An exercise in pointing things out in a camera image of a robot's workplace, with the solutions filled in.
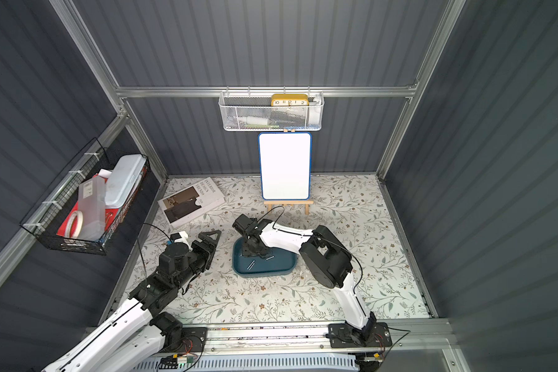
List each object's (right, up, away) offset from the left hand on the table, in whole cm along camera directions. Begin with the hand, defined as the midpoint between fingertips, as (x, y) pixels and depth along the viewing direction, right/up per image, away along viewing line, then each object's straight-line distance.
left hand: (219, 239), depth 76 cm
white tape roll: (-34, +7, -13) cm, 37 cm away
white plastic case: (-32, +22, 0) cm, 39 cm away
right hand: (+9, -7, +17) cm, 21 cm away
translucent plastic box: (-36, +12, -7) cm, 39 cm away
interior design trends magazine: (-22, +12, +30) cm, 39 cm away
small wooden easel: (+24, +11, +29) cm, 39 cm away
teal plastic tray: (+20, -11, +13) cm, 27 cm away
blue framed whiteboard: (+22, +28, +18) cm, 40 cm away
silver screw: (+9, -13, +13) cm, 20 cm away
